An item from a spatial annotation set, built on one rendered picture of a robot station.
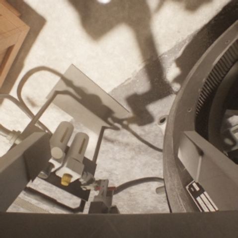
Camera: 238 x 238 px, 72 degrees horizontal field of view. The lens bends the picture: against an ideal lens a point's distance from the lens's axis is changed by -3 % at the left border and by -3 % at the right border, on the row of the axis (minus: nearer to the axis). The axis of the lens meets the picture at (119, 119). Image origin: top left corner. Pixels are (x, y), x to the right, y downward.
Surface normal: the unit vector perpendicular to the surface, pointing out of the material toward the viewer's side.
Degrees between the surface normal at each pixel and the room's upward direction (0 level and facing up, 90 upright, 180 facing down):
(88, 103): 0
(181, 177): 90
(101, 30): 0
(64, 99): 0
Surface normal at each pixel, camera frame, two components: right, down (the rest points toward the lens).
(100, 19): -0.11, 0.63
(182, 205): -0.83, -0.46
